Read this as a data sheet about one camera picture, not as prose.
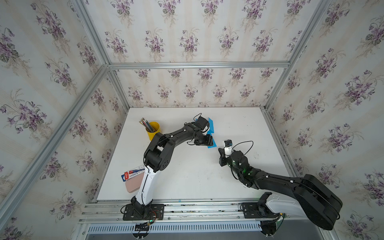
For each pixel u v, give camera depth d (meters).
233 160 0.65
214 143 0.99
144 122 0.88
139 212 0.63
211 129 1.07
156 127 0.99
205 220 0.72
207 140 0.86
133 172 0.85
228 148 0.73
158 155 0.56
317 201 0.42
